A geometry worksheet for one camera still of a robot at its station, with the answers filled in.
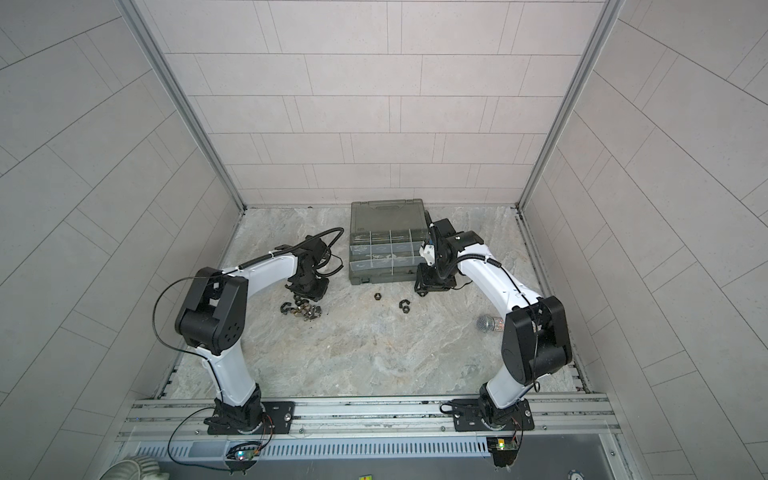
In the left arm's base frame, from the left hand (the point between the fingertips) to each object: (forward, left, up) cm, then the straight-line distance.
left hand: (326, 290), depth 94 cm
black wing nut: (-5, -24, +1) cm, 24 cm away
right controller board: (-41, -48, +1) cm, 63 cm away
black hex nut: (-3, -16, +1) cm, 17 cm away
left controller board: (-42, +10, +5) cm, 44 cm away
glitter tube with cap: (-13, -48, +5) cm, 50 cm away
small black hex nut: (-7, -25, +1) cm, 26 cm away
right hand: (-5, -29, +11) cm, 32 cm away
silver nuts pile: (-7, +6, +2) cm, 9 cm away
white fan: (-45, +34, +4) cm, 56 cm away
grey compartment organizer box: (+20, -18, +2) cm, 27 cm away
